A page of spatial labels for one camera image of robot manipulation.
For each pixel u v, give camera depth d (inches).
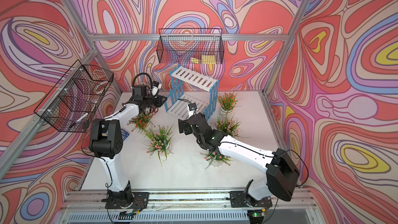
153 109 43.8
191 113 26.3
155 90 34.2
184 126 26.8
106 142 20.9
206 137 22.6
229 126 32.6
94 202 29.4
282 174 16.1
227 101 36.7
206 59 32.3
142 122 34.0
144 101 31.1
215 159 31.1
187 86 48.0
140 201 28.4
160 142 30.4
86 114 29.6
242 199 29.0
